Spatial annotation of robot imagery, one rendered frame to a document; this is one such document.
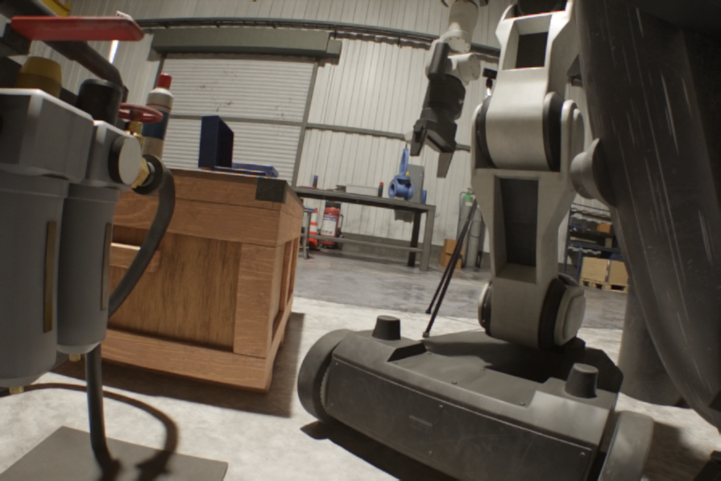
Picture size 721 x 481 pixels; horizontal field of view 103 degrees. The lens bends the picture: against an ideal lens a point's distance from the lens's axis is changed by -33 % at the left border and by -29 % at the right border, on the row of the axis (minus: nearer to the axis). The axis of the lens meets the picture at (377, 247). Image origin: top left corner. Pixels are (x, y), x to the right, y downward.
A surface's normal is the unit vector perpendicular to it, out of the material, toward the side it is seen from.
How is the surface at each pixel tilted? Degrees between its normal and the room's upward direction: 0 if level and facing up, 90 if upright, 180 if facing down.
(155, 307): 90
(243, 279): 90
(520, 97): 66
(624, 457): 43
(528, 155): 142
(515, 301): 106
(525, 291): 119
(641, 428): 18
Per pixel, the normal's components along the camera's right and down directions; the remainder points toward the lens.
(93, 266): 0.93, 0.14
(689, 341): -0.83, 0.56
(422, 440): -0.64, -0.07
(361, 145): 0.04, 0.04
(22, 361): 0.83, 0.23
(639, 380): -0.87, -0.05
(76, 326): 0.73, 0.12
